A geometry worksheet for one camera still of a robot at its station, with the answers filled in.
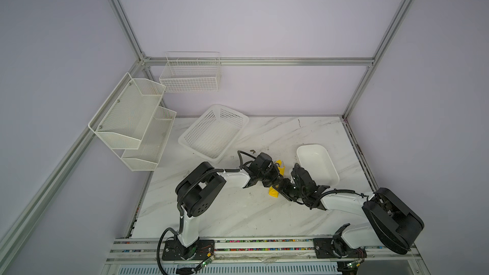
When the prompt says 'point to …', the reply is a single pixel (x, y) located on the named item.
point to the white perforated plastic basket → (214, 133)
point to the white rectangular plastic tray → (315, 159)
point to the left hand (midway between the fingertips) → (285, 177)
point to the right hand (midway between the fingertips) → (273, 187)
